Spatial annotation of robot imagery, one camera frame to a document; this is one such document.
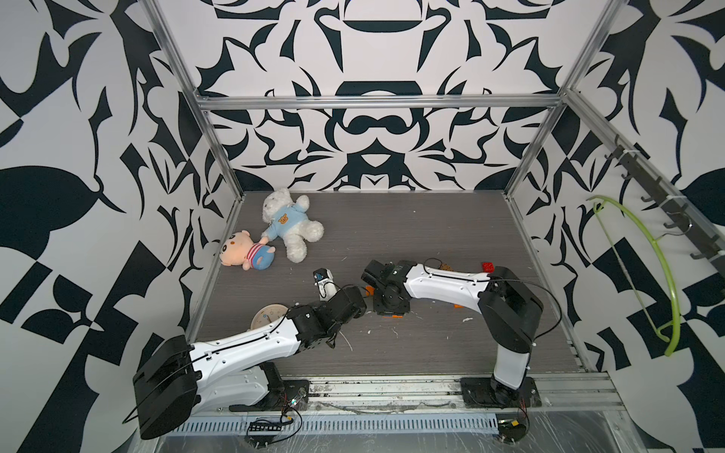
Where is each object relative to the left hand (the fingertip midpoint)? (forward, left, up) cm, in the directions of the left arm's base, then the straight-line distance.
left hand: (351, 292), depth 82 cm
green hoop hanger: (-20, -65, +17) cm, 71 cm away
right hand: (-1, -9, -9) cm, 13 cm away
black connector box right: (-32, -39, -12) cm, 52 cm away
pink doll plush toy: (+17, +36, -2) cm, 40 cm away
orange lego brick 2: (-14, -21, +22) cm, 34 cm away
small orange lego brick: (0, -6, -1) cm, 6 cm away
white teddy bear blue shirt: (+28, +22, -2) cm, 36 cm away
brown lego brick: (+13, -32, -10) cm, 36 cm away
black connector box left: (-32, +22, -10) cm, 40 cm away
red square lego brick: (+12, -47, -10) cm, 50 cm away
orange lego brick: (-4, -14, -10) cm, 18 cm away
